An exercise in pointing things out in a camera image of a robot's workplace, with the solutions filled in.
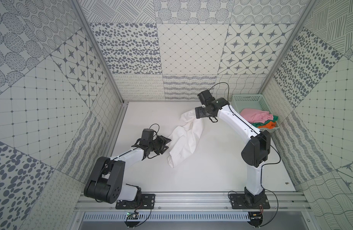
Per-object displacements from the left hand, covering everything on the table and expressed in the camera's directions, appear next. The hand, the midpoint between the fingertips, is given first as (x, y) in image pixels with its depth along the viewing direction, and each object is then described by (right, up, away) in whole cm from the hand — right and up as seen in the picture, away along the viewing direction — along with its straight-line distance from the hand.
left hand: (168, 139), depth 89 cm
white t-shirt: (+11, -1, +5) cm, 13 cm away
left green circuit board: (-16, -36, -18) cm, 43 cm away
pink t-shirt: (+62, +15, +11) cm, 64 cm away
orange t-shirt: (+68, +9, +4) cm, 69 cm away
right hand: (+24, +16, 0) cm, 29 cm away
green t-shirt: (+59, +9, +4) cm, 59 cm away
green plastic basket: (+70, +26, +29) cm, 80 cm away
